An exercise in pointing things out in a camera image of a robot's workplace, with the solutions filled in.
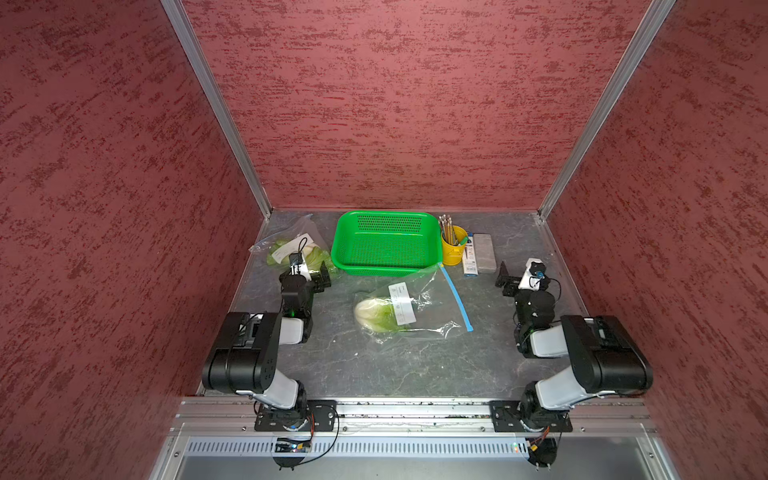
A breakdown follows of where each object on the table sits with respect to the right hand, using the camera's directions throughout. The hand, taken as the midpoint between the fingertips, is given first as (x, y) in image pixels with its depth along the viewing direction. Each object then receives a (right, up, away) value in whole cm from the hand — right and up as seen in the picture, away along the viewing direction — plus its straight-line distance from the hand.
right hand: (516, 267), depth 89 cm
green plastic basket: (-40, +7, +21) cm, 46 cm away
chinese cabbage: (-77, +6, +9) cm, 78 cm away
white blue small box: (-11, 0, +14) cm, 18 cm away
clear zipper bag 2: (-31, -13, 0) cm, 34 cm away
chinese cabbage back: (-42, -13, -5) cm, 44 cm away
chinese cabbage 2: (-63, +3, +5) cm, 64 cm away
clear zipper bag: (-70, +6, +9) cm, 71 cm away
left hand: (-65, -1, +4) cm, 65 cm away
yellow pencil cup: (-18, +4, +8) cm, 20 cm away
